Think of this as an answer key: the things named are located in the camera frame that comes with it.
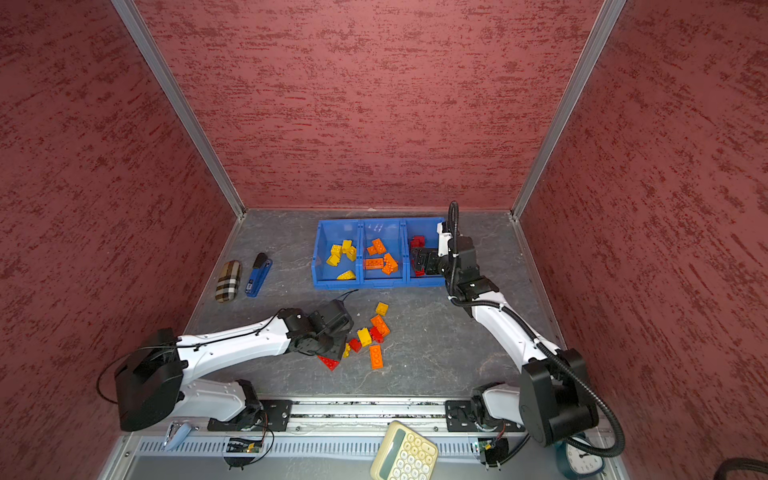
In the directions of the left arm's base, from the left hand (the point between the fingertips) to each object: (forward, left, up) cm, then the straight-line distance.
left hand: (334, 352), depth 82 cm
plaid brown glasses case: (+23, +38, 0) cm, 45 cm away
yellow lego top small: (+39, 0, 0) cm, 39 cm away
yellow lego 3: (+34, -1, +1) cm, 34 cm away
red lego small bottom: (+2, -6, 0) cm, 6 cm away
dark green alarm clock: (-24, -58, +1) cm, 63 cm away
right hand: (+23, -25, +16) cm, 38 cm away
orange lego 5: (+10, -12, -2) cm, 16 cm away
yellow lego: (+35, +4, +1) cm, 35 cm away
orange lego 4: (+32, -10, -1) cm, 33 cm away
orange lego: (+38, -11, 0) cm, 39 cm away
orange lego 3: (+29, -16, +2) cm, 33 cm away
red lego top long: (+39, -26, +2) cm, 47 cm away
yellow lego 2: (+32, +5, -1) cm, 33 cm away
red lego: (+6, -12, -1) cm, 13 cm away
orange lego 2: (-1, -12, -2) cm, 12 cm away
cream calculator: (-23, -20, 0) cm, 30 cm away
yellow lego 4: (+5, -8, 0) cm, 10 cm away
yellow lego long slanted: (+26, -1, -1) cm, 26 cm away
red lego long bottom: (-3, +1, -1) cm, 3 cm away
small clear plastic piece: (-19, +35, 0) cm, 40 cm away
